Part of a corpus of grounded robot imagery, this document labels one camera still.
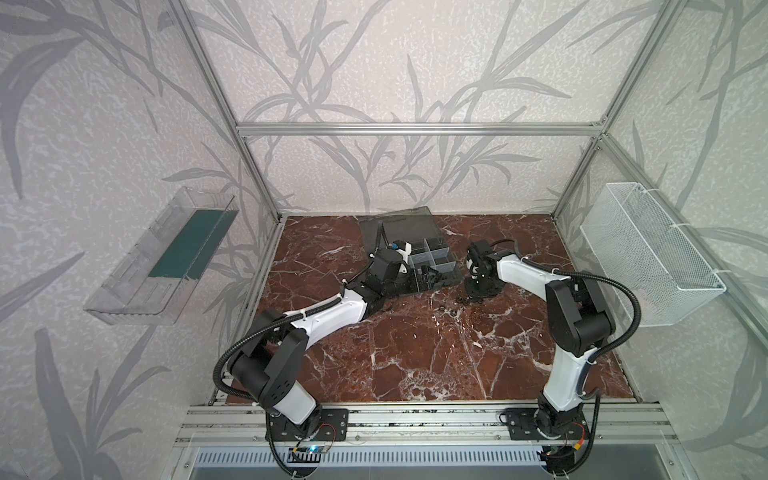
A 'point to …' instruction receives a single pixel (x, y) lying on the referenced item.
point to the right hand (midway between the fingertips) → (475, 285)
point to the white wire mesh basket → (638, 250)
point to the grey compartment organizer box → (417, 227)
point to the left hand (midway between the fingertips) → (433, 269)
